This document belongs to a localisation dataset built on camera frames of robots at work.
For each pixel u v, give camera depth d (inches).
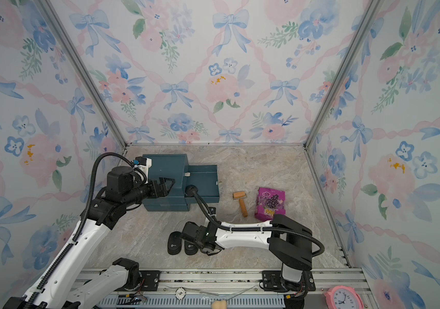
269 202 35.3
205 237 23.1
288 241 18.1
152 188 24.9
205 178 37.9
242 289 28.8
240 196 38.4
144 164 25.5
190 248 31.5
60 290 15.4
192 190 35.3
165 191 25.3
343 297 27.2
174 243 32.1
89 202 18.2
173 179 27.7
